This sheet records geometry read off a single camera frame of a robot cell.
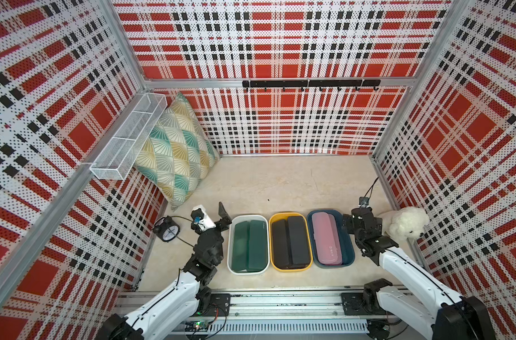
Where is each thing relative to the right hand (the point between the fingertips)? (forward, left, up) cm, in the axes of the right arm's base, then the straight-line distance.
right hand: (363, 216), depth 85 cm
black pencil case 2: (-10, +34, -4) cm, 36 cm away
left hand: (+1, +59, +9) cm, 59 cm away
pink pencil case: (-2, +18, -4) cm, 19 cm away
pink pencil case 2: (-13, +15, -3) cm, 20 cm away
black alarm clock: (-4, +81, -2) cm, 81 cm away
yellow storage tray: (+3, +35, -4) cm, 35 cm away
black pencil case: (-9, +27, -4) cm, 29 cm away
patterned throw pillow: (+23, +76, +16) cm, 81 cm away
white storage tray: (+2, +51, -4) cm, 52 cm away
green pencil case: (-9, +50, -8) cm, 52 cm away
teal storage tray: (-9, +7, -6) cm, 13 cm away
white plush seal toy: (-7, -10, +9) cm, 15 cm away
